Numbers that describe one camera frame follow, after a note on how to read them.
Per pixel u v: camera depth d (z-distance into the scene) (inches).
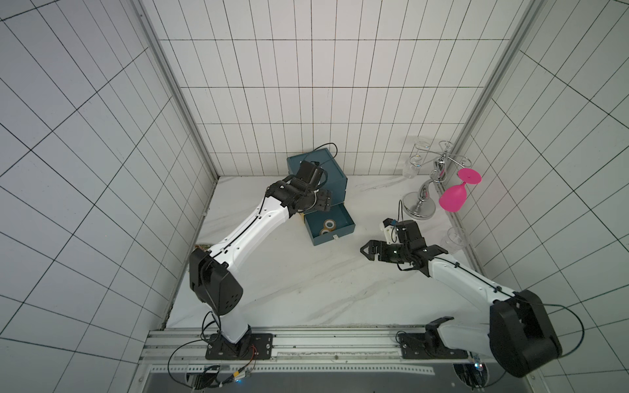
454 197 35.4
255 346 28.5
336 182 36.3
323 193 27.8
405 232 26.6
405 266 28.5
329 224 39.5
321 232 38.4
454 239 37.5
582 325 16.4
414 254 25.8
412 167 34.9
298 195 27.0
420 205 42.0
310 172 23.2
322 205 28.0
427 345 28.0
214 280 16.6
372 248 30.3
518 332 15.9
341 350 28.6
